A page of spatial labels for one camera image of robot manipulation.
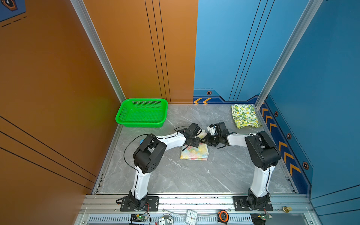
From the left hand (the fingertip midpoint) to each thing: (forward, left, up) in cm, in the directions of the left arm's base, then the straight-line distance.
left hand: (197, 139), depth 97 cm
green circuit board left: (-45, +31, -2) cm, 55 cm away
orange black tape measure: (-44, -11, +2) cm, 45 cm away
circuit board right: (-44, -33, -1) cm, 54 cm away
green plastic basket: (+26, +44, -1) cm, 51 cm away
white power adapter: (-46, +16, +6) cm, 49 cm away
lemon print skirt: (+22, -39, +3) cm, 44 cm away
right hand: (-1, -3, 0) cm, 3 cm away
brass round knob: (-40, -43, +2) cm, 59 cm away
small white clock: (-44, +5, +1) cm, 45 cm away
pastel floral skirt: (-11, -1, +1) cm, 11 cm away
